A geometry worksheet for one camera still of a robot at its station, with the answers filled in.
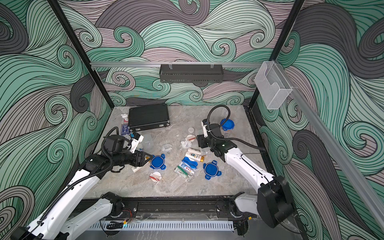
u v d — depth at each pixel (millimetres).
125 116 1043
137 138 658
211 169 860
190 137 1008
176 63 933
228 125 910
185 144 976
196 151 925
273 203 394
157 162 893
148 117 1080
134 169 856
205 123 728
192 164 885
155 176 836
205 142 738
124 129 1037
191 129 1055
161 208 745
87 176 457
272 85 780
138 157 627
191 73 951
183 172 853
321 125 580
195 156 901
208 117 622
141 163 635
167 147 959
